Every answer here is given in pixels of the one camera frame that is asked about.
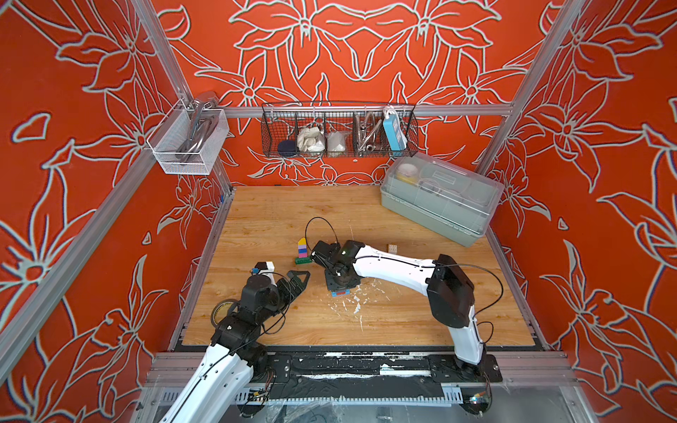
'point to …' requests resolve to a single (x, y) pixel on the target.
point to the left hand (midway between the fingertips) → (304, 280)
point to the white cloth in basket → (310, 139)
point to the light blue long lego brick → (337, 293)
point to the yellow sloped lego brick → (302, 241)
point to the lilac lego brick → (302, 247)
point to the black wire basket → (339, 129)
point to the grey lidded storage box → (451, 201)
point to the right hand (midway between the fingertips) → (330, 288)
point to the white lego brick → (393, 248)
